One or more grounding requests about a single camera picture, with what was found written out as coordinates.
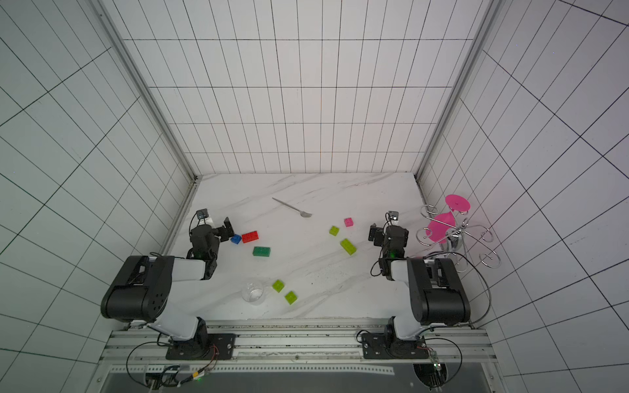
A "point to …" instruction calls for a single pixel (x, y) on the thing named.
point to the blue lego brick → (236, 239)
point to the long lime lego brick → (348, 246)
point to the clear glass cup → (252, 292)
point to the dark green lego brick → (261, 251)
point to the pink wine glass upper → (457, 203)
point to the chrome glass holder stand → (455, 238)
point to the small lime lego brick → (334, 231)
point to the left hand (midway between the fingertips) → (217, 223)
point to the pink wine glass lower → (437, 231)
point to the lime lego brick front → (291, 297)
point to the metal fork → (303, 214)
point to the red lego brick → (251, 237)
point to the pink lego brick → (348, 222)
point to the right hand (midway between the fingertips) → (390, 222)
